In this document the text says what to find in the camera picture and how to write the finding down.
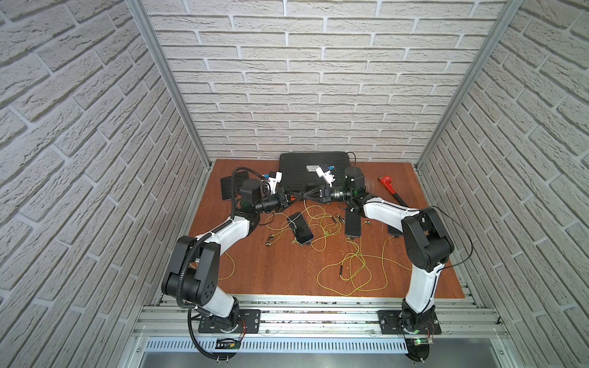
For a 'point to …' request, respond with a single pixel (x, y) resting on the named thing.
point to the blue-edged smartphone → (301, 228)
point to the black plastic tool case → (298, 169)
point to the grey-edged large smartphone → (353, 223)
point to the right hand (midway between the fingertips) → (307, 196)
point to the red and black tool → (386, 181)
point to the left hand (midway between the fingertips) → (304, 194)
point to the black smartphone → (240, 176)
